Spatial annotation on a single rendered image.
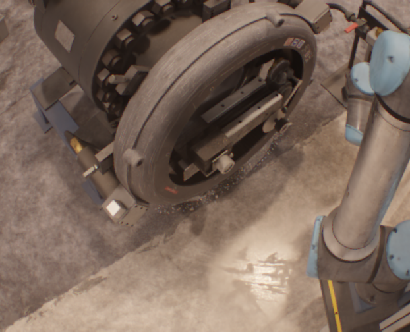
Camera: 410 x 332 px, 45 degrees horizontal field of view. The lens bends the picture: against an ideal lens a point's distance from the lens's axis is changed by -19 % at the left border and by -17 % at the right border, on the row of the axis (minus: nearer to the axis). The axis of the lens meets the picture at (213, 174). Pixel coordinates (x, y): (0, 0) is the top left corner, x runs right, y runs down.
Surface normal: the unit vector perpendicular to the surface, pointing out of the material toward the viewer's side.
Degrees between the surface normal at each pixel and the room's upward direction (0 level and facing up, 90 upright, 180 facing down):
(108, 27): 35
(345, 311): 0
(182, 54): 21
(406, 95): 83
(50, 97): 0
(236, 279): 0
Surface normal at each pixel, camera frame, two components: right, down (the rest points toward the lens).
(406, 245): 0.07, -0.41
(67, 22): -0.59, 0.20
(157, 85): -0.43, 0.00
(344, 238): -0.68, 0.59
